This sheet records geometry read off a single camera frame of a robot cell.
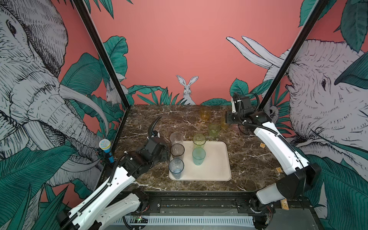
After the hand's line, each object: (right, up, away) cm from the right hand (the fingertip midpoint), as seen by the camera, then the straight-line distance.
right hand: (227, 112), depth 80 cm
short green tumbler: (-3, -11, +25) cm, 27 cm away
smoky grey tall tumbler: (-29, -22, +2) cm, 36 cm away
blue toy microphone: (-65, -17, -8) cm, 68 cm away
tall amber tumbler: (+4, -8, +27) cm, 28 cm away
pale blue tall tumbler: (-30, -32, +2) cm, 44 cm away
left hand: (-35, -19, -6) cm, 40 cm away
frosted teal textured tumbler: (-16, -27, +8) cm, 32 cm away
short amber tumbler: (-9, +1, +36) cm, 37 cm away
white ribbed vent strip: (-7, -55, -9) cm, 56 cm away
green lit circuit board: (-47, -54, -10) cm, 72 cm away
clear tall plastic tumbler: (-30, -15, +8) cm, 35 cm away
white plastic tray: (-5, -35, +11) cm, 37 cm away
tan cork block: (+31, -51, -2) cm, 59 cm away
